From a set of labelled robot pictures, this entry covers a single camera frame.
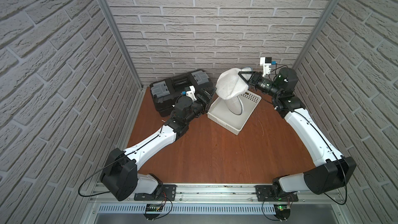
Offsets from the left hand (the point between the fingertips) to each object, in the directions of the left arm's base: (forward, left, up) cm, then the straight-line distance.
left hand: (219, 91), depth 69 cm
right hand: (+4, -9, +8) cm, 12 cm away
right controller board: (-43, -30, -35) cm, 63 cm away
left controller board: (-42, +31, -39) cm, 65 cm away
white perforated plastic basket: (+16, -5, -38) cm, 42 cm away
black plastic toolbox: (+16, +30, -18) cm, 39 cm away
